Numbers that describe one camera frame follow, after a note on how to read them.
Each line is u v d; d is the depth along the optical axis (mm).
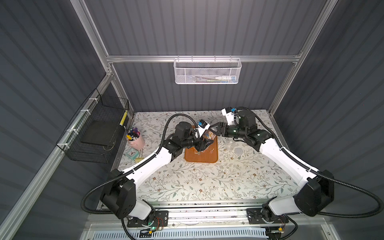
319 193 407
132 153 957
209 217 753
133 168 454
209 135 754
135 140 914
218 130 682
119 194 418
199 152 963
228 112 693
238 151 968
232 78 905
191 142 670
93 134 737
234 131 654
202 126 668
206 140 735
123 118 826
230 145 989
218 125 681
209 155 962
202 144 689
